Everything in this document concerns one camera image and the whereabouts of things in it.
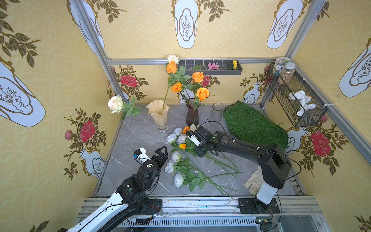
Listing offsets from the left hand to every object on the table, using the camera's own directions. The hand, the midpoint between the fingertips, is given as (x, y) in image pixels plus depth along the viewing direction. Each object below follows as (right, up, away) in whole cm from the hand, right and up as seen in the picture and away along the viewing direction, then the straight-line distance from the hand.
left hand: (159, 150), depth 77 cm
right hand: (+23, +1, +13) cm, 26 cm away
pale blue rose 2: (+11, +4, +13) cm, 18 cm away
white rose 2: (+5, -11, +6) cm, 14 cm away
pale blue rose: (+4, +4, +18) cm, 19 cm away
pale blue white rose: (+8, +8, +21) cm, 25 cm away
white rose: (+8, -7, +11) cm, 15 cm away
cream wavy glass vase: (-4, +23, +21) cm, 32 cm away
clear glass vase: (+34, +20, +18) cm, 43 cm away
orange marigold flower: (+9, +35, +7) cm, 37 cm away
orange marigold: (+14, +10, +24) cm, 29 cm away
